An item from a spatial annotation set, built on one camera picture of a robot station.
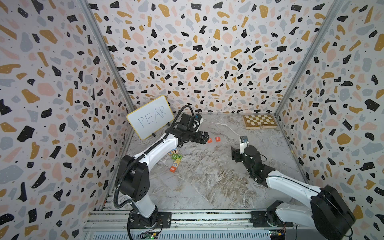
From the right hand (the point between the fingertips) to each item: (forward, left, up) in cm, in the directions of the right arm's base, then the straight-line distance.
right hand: (239, 146), depth 86 cm
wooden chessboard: (+30, -21, -11) cm, 38 cm away
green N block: (-1, +39, -12) cm, 41 cm away
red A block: (+14, +16, -14) cm, 26 cm away
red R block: (+15, +11, -14) cm, 23 cm away
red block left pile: (-9, +39, -12) cm, 42 cm away
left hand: (+4, +20, +5) cm, 21 cm away
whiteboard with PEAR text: (+21, +59, 0) cm, 62 cm away
